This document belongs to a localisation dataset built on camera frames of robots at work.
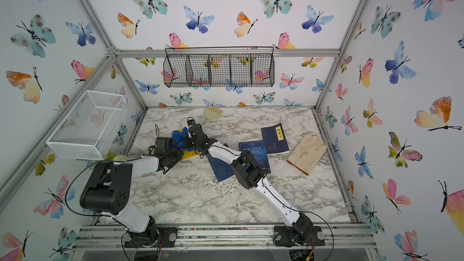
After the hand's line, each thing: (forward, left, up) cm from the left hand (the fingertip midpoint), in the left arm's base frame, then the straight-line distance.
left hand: (185, 151), depth 98 cm
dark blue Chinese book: (-11, -20, -1) cm, 23 cm away
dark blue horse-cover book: (+7, -49, -1) cm, 50 cm away
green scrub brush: (+29, -12, -2) cm, 32 cm away
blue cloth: (+5, +4, +4) cm, 8 cm away
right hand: (+8, +2, +2) cm, 8 cm away
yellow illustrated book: (-2, -2, +1) cm, 3 cm away
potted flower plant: (-11, +27, +15) cm, 33 cm away
